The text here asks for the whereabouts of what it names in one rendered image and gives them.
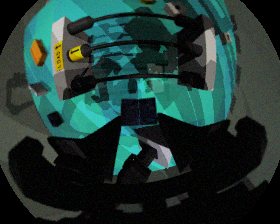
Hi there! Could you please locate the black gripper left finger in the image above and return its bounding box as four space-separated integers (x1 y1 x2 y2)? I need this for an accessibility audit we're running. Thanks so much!
47 116 121 183

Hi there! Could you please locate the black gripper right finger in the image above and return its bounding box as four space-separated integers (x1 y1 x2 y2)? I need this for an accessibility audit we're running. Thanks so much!
157 113 230 173

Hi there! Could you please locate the orange rectangular block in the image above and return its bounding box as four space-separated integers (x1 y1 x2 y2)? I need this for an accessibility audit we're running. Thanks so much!
30 39 47 67

